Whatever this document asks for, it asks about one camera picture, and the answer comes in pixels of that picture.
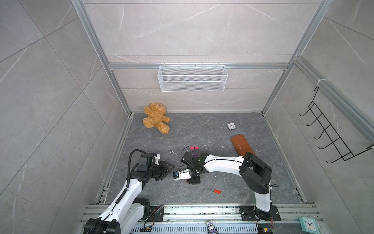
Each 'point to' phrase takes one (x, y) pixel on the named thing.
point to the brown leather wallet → (241, 145)
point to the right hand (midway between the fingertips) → (190, 178)
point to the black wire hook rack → (335, 139)
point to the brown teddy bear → (156, 111)
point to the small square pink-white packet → (231, 126)
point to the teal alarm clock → (309, 225)
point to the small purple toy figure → (211, 229)
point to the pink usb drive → (192, 147)
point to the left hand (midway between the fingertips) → (174, 166)
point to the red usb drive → (217, 191)
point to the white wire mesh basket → (192, 78)
